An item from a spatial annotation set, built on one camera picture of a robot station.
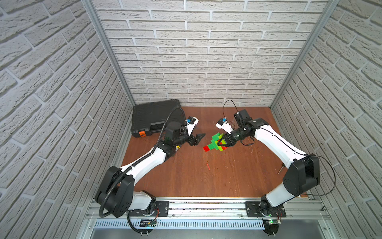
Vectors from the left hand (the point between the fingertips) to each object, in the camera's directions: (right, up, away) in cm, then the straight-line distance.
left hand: (202, 129), depth 79 cm
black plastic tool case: (-37, +6, +24) cm, 44 cm away
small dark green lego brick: (+6, -9, 0) cm, 11 cm away
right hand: (+11, -7, +2) cm, 13 cm away
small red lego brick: (+2, -11, +4) cm, 12 cm away
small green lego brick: (+9, -2, -2) cm, 9 cm away
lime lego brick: (+10, -10, -2) cm, 14 cm away
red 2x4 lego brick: (+12, -10, -3) cm, 15 cm away
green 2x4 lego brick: (+7, -4, -2) cm, 8 cm away
